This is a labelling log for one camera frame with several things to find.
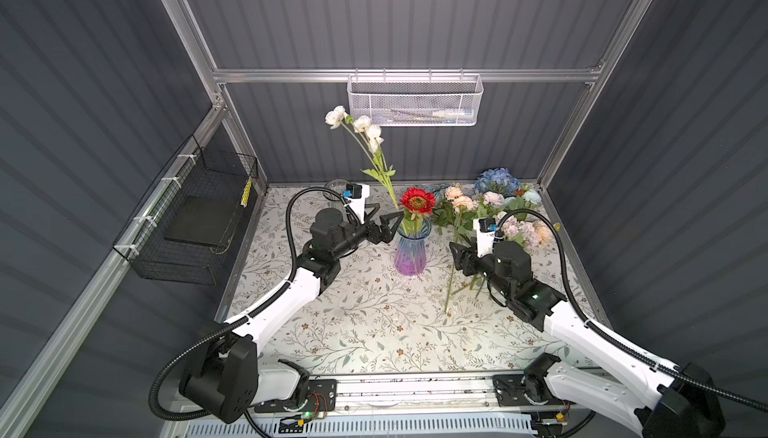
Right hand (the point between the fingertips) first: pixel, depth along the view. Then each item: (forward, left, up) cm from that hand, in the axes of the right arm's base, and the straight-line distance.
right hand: (465, 243), depth 78 cm
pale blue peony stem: (+27, -29, -12) cm, 42 cm away
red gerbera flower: (+7, +13, +9) cm, 17 cm away
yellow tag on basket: (+12, +60, +7) cm, 62 cm away
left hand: (+5, +19, +9) cm, 22 cm away
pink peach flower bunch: (+22, -2, -14) cm, 26 cm away
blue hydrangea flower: (+36, -20, -10) cm, 42 cm away
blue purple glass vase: (+4, +14, -13) cm, 20 cm away
